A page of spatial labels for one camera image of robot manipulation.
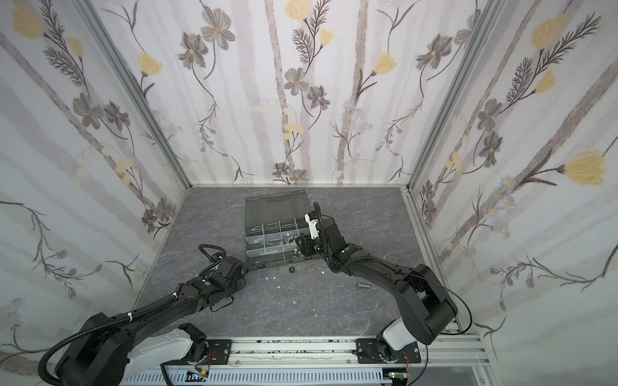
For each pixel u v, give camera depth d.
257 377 0.70
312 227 0.78
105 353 0.40
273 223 1.05
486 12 0.70
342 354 0.75
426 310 0.44
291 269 0.93
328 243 0.66
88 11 0.68
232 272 0.68
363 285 0.87
